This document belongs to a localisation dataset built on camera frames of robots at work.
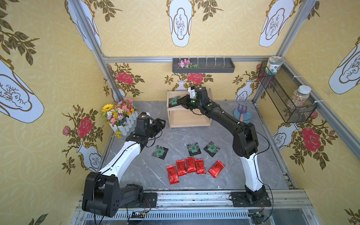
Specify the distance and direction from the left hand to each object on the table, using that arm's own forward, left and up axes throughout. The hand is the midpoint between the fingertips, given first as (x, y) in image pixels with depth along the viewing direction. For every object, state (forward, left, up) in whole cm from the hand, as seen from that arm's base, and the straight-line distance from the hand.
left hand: (158, 122), depth 86 cm
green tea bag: (-11, 0, -18) cm, 21 cm away
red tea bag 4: (-22, -25, -15) cm, 36 cm away
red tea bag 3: (-21, -19, -15) cm, 32 cm away
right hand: (+15, -15, +7) cm, 22 cm away
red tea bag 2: (-22, -13, -15) cm, 30 cm away
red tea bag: (-27, -8, -15) cm, 32 cm away
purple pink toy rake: (+21, -64, -17) cm, 70 cm away
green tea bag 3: (-10, -22, -16) cm, 29 cm away
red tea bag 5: (-24, -35, -15) cm, 45 cm away
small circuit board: (-44, +10, -20) cm, 50 cm away
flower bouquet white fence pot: (+7, +25, -1) cm, 26 cm away
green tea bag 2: (+14, -9, +4) cm, 17 cm away
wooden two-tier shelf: (+17, -13, -16) cm, 27 cm away
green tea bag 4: (-11, -34, -16) cm, 39 cm away
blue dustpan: (+16, -66, -16) cm, 70 cm away
